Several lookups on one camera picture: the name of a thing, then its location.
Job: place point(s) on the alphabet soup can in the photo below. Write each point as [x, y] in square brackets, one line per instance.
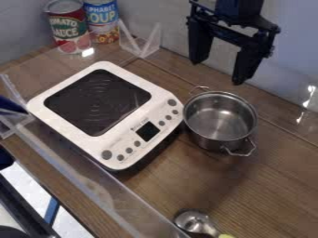
[101, 19]

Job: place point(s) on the clear acrylic front barrier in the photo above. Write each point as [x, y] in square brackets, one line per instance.
[120, 204]

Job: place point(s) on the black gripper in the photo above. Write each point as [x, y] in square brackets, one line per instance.
[234, 20]

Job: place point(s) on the silver pot with handles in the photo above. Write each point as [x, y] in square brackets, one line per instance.
[220, 121]

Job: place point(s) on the black and blue table frame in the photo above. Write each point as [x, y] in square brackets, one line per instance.
[30, 224]

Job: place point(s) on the white and black induction stove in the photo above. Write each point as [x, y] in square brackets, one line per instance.
[111, 113]

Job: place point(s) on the tomato sauce can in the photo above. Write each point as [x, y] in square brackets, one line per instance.
[68, 25]

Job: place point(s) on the silver measuring spoon yellow handle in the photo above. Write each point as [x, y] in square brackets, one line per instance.
[195, 221]

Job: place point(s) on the clear acrylic corner bracket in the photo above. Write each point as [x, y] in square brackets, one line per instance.
[139, 46]

